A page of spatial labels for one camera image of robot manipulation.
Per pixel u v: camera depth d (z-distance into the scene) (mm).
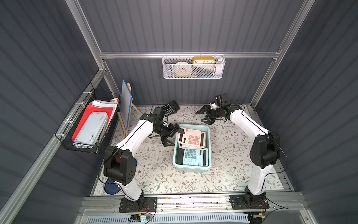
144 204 721
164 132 719
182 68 842
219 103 738
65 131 607
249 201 657
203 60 870
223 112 668
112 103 794
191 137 867
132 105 947
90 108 764
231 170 863
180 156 822
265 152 498
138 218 708
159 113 701
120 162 457
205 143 847
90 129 687
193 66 893
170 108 1158
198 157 796
